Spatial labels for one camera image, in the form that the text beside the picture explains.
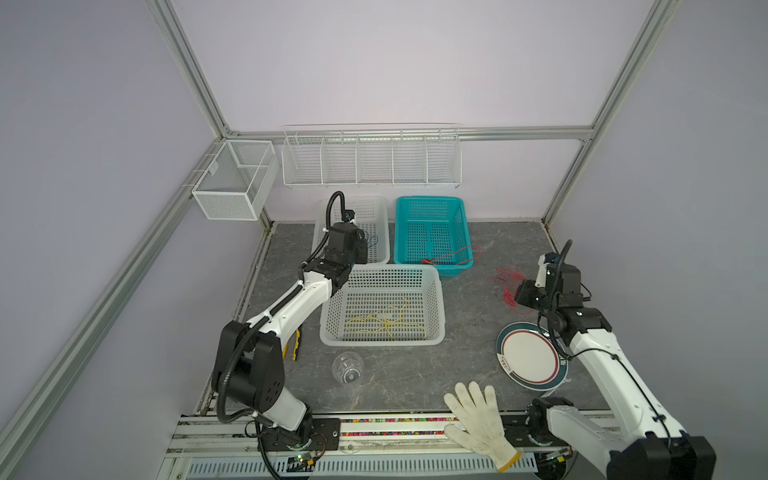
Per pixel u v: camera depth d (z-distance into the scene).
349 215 0.74
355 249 0.78
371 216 1.20
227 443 0.74
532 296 0.71
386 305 0.96
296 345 0.88
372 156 0.99
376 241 1.13
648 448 0.39
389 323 0.92
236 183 1.02
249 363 0.44
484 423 0.75
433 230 1.19
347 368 0.84
